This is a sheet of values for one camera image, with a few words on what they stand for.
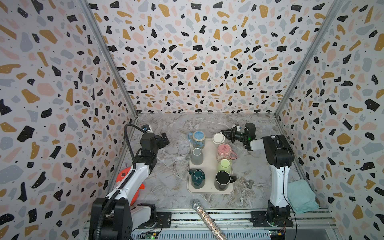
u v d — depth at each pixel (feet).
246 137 2.90
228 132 3.13
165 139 2.57
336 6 2.34
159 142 2.40
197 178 2.53
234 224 2.40
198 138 3.02
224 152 2.85
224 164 2.78
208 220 2.33
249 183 2.79
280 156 1.96
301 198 2.65
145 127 2.39
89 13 2.31
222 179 2.56
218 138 3.19
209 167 3.03
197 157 2.91
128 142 1.88
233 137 3.10
